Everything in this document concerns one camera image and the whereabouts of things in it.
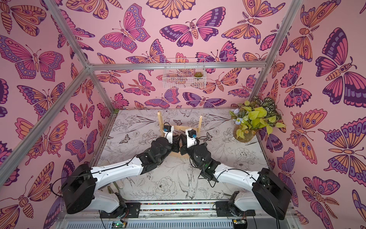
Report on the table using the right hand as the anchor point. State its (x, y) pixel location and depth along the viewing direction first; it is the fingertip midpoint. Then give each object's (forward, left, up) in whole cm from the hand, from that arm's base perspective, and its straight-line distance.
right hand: (182, 134), depth 76 cm
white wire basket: (+42, 0, +10) cm, 44 cm away
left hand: (+1, 0, -3) cm, 4 cm away
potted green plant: (+14, -41, -1) cm, 43 cm away
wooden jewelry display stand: (+2, +1, +1) cm, 3 cm away
